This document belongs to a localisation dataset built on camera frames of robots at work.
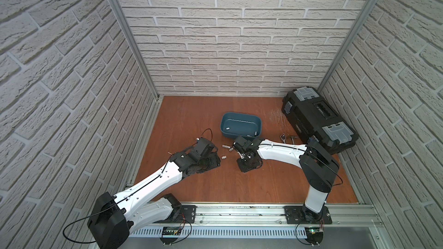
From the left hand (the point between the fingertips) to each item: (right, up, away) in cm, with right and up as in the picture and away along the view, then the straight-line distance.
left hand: (219, 159), depth 79 cm
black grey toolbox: (+48, +21, +10) cm, 53 cm away
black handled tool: (+41, +7, +19) cm, 46 cm away
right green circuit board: (+40, -30, -8) cm, 51 cm away
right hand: (+13, -7, +8) cm, 17 cm away
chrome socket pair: (+1, -2, +11) cm, 11 cm away
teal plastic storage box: (+9, +14, +25) cm, 30 cm away
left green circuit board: (-21, -29, -6) cm, 37 cm away
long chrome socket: (+1, +3, +16) cm, 16 cm away
